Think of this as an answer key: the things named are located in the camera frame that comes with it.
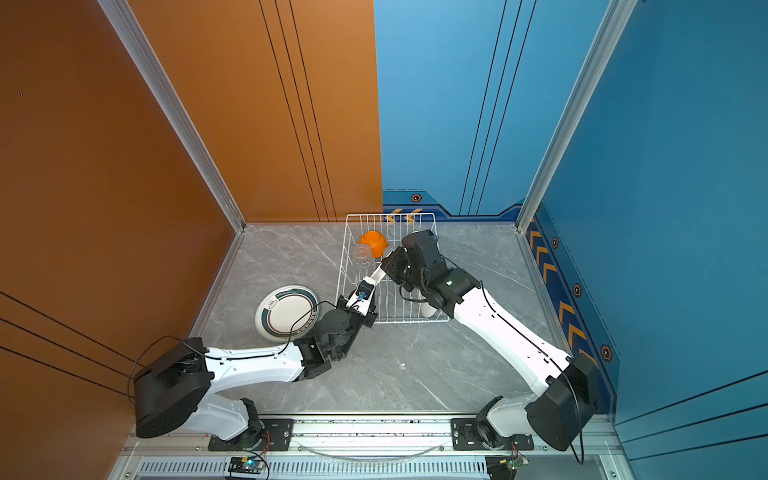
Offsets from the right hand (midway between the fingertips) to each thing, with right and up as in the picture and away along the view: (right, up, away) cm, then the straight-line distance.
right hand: (376, 260), depth 74 cm
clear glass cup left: (-6, +1, +24) cm, 25 cm away
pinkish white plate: (+14, -15, +14) cm, 25 cm away
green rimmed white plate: (-30, -18, +20) cm, 40 cm away
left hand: (-2, -6, +3) cm, 7 cm away
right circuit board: (+31, -49, -4) cm, 58 cm away
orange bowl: (-2, +6, +31) cm, 32 cm away
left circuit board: (-30, -49, -4) cm, 57 cm away
